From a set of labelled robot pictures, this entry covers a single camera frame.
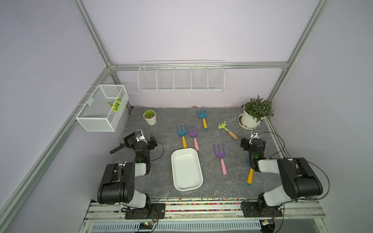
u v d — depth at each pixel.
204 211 0.75
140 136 0.78
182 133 1.05
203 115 1.15
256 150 0.71
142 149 0.69
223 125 1.08
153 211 0.73
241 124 1.08
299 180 0.45
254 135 0.80
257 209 0.73
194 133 1.05
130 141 1.02
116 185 0.45
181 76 0.99
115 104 0.81
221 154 0.94
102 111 0.82
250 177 0.83
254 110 0.94
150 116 1.05
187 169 0.88
